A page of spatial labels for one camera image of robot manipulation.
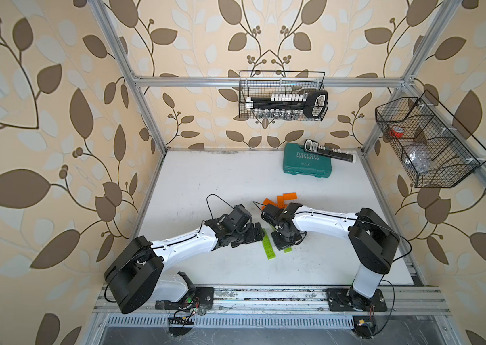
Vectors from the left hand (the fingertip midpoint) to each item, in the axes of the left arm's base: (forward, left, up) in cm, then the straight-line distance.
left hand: (256, 234), depth 83 cm
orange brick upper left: (+19, -6, -6) cm, 21 cm away
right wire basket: (+17, -62, +29) cm, 70 cm away
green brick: (-4, -4, +4) cm, 7 cm away
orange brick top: (+22, -17, -7) cm, 28 cm away
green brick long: (-4, -13, -6) cm, 15 cm away
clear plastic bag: (+14, -53, +29) cm, 62 cm away
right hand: (-2, -11, -6) cm, 13 cm away
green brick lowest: (-4, -5, -6) cm, 9 cm away
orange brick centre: (+18, -12, -6) cm, 23 cm away
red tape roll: (+29, -53, +28) cm, 67 cm away
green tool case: (+41, -22, -2) cm, 46 cm away
